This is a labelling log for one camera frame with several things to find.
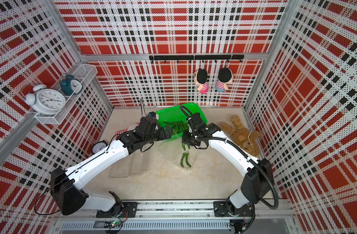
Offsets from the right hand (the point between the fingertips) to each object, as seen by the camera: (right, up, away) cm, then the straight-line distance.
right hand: (185, 140), depth 79 cm
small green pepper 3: (-1, -3, +1) cm, 4 cm away
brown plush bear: (+39, 0, +13) cm, 41 cm away
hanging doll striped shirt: (+26, +40, +14) cm, 50 cm away
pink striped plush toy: (-38, +6, +21) cm, 44 cm away
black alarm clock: (-58, -6, +17) cm, 61 cm away
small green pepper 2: (+1, -14, +12) cm, 18 cm away
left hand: (-9, +5, 0) cm, 11 cm away
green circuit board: (-35, -39, -9) cm, 54 cm away
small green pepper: (-2, -12, +14) cm, 19 cm away
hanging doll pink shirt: (+10, +39, +15) cm, 43 cm away
